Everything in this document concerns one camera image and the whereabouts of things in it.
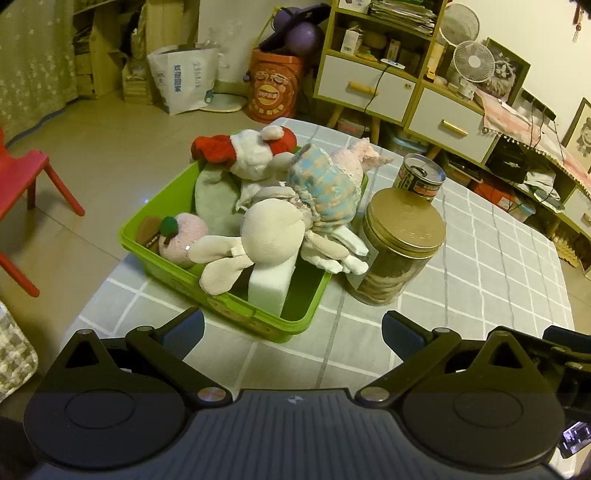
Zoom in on metal pull-tab can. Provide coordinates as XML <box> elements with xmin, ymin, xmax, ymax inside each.
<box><xmin>392</xmin><ymin>154</ymin><xmax>447</xmax><ymax>204</ymax></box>

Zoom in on black power strip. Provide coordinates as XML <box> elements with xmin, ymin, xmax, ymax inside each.
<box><xmin>521</xmin><ymin>90</ymin><xmax>557</xmax><ymax>121</ymax></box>

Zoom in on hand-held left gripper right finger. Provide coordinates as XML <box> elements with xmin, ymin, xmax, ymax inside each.
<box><xmin>355</xmin><ymin>311</ymin><xmax>543</xmax><ymax>409</ymax></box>

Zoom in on black box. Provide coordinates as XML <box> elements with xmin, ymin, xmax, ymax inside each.
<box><xmin>488</xmin><ymin>138</ymin><xmax>530</xmax><ymax>184</ymax></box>

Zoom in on small white desk fan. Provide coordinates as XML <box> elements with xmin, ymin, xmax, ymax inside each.
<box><xmin>454</xmin><ymin>41</ymin><xmax>496</xmax><ymax>99</ymax></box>

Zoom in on stack of cardboard boxes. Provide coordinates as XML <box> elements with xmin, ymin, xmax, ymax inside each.
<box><xmin>74</xmin><ymin>0</ymin><xmax>153</xmax><ymax>104</ymax></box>

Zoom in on grey checked cushion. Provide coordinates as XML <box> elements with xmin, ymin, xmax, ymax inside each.
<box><xmin>0</xmin><ymin>300</ymin><xmax>38</xmax><ymax>402</ymax></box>

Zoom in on framed cat picture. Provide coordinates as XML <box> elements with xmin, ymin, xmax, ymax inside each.
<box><xmin>482</xmin><ymin>38</ymin><xmax>531</xmax><ymax>97</ymax></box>

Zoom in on cream rabbit doll plaid dress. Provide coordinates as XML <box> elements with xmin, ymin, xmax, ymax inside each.
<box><xmin>198</xmin><ymin>143</ymin><xmax>368</xmax><ymax>296</ymax></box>

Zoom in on white sponge block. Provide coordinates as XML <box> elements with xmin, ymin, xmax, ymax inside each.
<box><xmin>248</xmin><ymin>256</ymin><xmax>298</xmax><ymax>318</ymax></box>

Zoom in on patterned curtain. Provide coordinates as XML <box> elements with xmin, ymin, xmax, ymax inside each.
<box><xmin>0</xmin><ymin>0</ymin><xmax>79</xmax><ymax>139</ymax></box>

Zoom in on orange printed bag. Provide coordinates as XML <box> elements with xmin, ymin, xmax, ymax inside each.
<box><xmin>245</xmin><ymin>48</ymin><xmax>308</xmax><ymax>123</ymax></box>

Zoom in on large clear storage box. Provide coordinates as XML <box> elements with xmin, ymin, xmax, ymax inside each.
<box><xmin>383</xmin><ymin>127</ymin><xmax>428</xmax><ymax>155</ymax></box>

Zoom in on low wooden TV cabinet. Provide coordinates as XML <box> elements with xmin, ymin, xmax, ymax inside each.
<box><xmin>480</xmin><ymin>120</ymin><xmax>591</xmax><ymax>241</ymax></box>

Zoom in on white floor fan base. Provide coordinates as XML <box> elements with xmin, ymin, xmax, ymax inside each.
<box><xmin>205</xmin><ymin>69</ymin><xmax>245</xmax><ymax>114</ymax></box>

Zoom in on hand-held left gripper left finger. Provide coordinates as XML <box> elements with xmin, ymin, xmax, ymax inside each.
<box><xmin>48</xmin><ymin>307</ymin><xmax>234</xmax><ymax>409</ymax></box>

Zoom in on purple exercise ball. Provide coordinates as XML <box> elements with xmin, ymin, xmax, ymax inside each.
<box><xmin>286</xmin><ymin>23</ymin><xmax>324</xmax><ymax>57</ymax></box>

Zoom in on white paper shopping bag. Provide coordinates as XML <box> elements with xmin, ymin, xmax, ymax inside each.
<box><xmin>148</xmin><ymin>44</ymin><xmax>221</xmax><ymax>116</ymax></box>

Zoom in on red chair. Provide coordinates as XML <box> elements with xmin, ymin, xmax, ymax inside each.
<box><xmin>0</xmin><ymin>129</ymin><xmax>86</xmax><ymax>297</ymax></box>

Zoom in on gold lid clear jar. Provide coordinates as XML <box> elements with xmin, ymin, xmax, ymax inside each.
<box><xmin>346</xmin><ymin>188</ymin><xmax>448</xmax><ymax>306</ymax></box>

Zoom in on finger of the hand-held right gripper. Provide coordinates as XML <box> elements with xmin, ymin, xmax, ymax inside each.
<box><xmin>503</xmin><ymin>325</ymin><xmax>563</xmax><ymax>371</ymax></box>
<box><xmin>544</xmin><ymin>325</ymin><xmax>579</xmax><ymax>345</ymax></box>

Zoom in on egg tray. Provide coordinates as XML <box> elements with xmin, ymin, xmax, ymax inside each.
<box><xmin>551</xmin><ymin>226</ymin><xmax>583</xmax><ymax>267</ymax></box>

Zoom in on red white Santa plush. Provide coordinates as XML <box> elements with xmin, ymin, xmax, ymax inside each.
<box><xmin>191</xmin><ymin>126</ymin><xmax>298</xmax><ymax>181</ymax></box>

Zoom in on wooden shelf cabinet white drawers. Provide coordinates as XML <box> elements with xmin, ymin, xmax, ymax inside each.
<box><xmin>314</xmin><ymin>0</ymin><xmax>502</xmax><ymax>162</ymax></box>

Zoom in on large white fan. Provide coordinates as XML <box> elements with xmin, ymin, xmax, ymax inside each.
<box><xmin>438</xmin><ymin>4</ymin><xmax>481</xmax><ymax>47</ymax></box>

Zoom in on green plastic bin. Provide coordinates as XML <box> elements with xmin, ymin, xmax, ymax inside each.
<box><xmin>119</xmin><ymin>145</ymin><xmax>370</xmax><ymax>344</ymax></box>

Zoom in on framed cartoon girl picture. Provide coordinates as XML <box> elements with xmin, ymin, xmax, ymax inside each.
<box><xmin>561</xmin><ymin>98</ymin><xmax>591</xmax><ymax>160</ymax></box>

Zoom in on red box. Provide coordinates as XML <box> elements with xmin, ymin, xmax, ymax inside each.
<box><xmin>475</xmin><ymin>178</ymin><xmax>515</xmax><ymax>210</ymax></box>

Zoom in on small clear storage box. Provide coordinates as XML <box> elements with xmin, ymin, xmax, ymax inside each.
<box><xmin>337</xmin><ymin>115</ymin><xmax>370</xmax><ymax>139</ymax></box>

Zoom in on brown round puff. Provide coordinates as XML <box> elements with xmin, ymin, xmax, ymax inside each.
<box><xmin>139</xmin><ymin>217</ymin><xmax>163</xmax><ymax>253</ymax></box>

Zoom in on pink apple plush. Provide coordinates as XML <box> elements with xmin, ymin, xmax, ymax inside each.
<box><xmin>159</xmin><ymin>212</ymin><xmax>209</xmax><ymax>269</ymax></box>

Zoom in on pink fringed table runner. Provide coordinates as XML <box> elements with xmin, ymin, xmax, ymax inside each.
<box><xmin>475</xmin><ymin>88</ymin><xmax>591</xmax><ymax>181</ymax></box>

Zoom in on stack of papers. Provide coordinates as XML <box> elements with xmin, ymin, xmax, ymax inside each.
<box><xmin>369</xmin><ymin>0</ymin><xmax>437</xmax><ymax>36</ymax></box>

